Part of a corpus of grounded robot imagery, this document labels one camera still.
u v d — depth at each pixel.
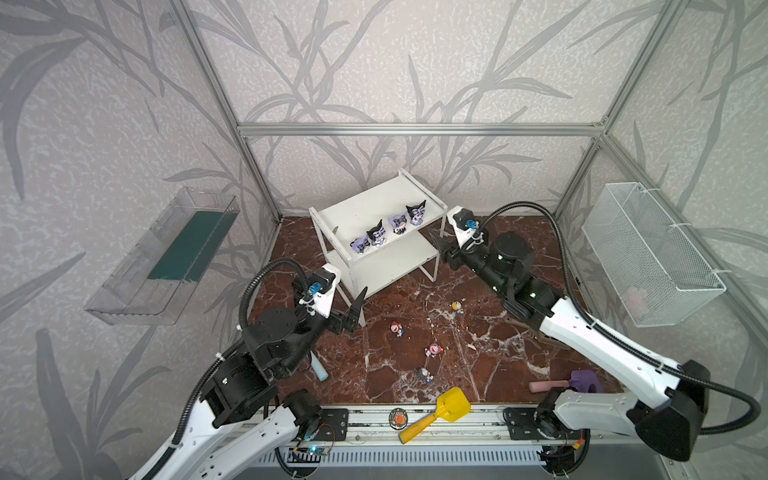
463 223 0.54
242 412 0.41
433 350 0.84
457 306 0.93
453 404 0.77
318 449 0.71
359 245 0.65
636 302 0.73
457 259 0.61
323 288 0.46
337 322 0.51
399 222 0.68
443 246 0.61
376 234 0.65
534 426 0.73
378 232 0.66
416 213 0.69
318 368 0.81
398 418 0.75
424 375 0.80
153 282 0.63
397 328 0.89
